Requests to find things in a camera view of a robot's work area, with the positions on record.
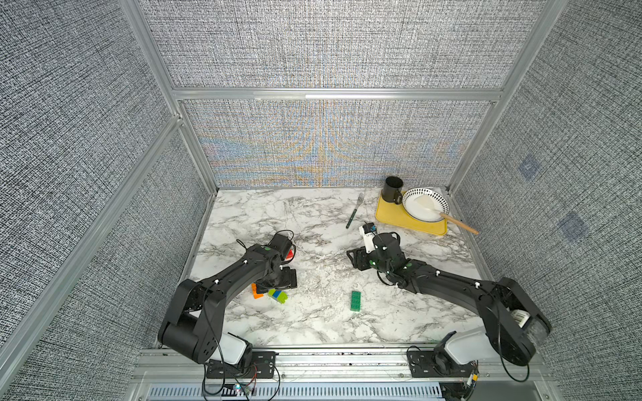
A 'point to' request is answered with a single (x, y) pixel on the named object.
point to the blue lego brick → (277, 293)
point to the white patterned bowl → (418, 213)
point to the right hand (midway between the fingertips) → (352, 244)
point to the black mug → (392, 190)
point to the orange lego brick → (256, 296)
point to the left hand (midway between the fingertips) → (287, 284)
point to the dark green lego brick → (356, 301)
